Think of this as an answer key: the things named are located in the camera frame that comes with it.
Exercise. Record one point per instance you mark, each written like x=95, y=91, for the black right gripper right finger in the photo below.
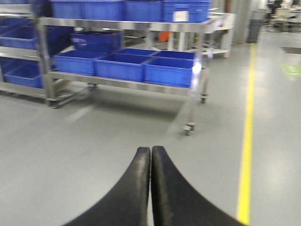
x=171, y=193

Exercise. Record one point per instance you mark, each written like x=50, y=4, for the white steel table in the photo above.
x=229, y=28

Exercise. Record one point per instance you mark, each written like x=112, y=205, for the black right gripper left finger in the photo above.
x=131, y=188

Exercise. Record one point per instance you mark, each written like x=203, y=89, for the steel roller rack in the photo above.
x=18, y=52

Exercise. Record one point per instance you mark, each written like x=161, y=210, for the steel rack on castors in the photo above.
x=113, y=24

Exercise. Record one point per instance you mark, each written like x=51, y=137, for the white desk with equipment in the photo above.
x=284, y=16

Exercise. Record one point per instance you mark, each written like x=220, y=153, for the grey waste bin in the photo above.
x=254, y=30

